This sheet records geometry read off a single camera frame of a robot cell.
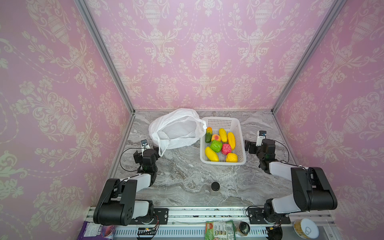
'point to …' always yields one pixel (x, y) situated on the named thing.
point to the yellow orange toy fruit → (231, 157)
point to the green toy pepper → (216, 145)
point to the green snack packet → (220, 230)
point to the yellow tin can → (306, 228)
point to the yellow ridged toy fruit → (231, 139)
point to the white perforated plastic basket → (233, 125)
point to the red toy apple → (226, 149)
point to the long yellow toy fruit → (211, 154)
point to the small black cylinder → (215, 186)
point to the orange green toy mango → (208, 134)
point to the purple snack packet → (91, 231)
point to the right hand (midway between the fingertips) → (254, 140)
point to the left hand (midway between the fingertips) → (146, 148)
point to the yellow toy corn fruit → (223, 134)
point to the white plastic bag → (176, 129)
